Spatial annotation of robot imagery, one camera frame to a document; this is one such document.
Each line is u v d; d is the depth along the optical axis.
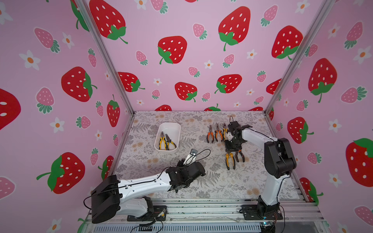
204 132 1.08
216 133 1.07
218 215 0.74
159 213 0.72
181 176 0.57
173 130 1.08
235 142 0.83
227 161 0.92
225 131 1.07
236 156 0.95
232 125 0.82
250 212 0.73
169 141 1.01
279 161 0.51
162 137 1.03
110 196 0.41
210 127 1.11
